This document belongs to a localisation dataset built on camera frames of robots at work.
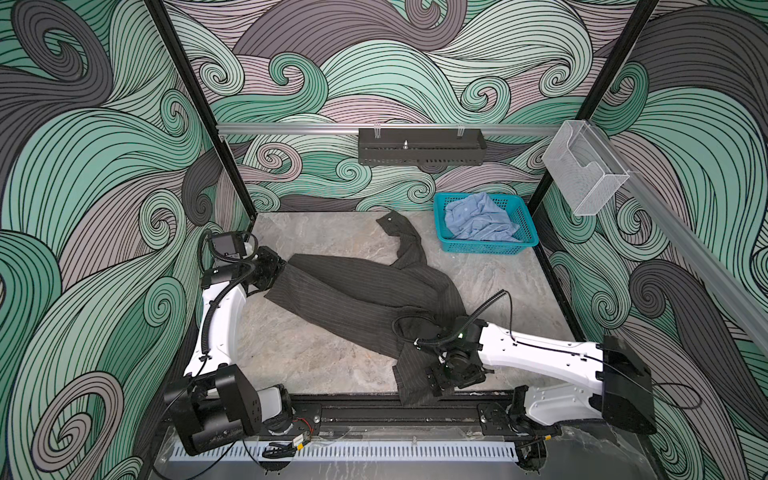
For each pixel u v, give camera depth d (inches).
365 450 27.5
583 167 31.3
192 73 32.2
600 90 33.3
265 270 28.0
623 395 15.0
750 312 19.7
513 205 44.6
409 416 29.1
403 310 35.5
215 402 16.6
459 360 20.7
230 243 24.0
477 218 43.4
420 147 37.9
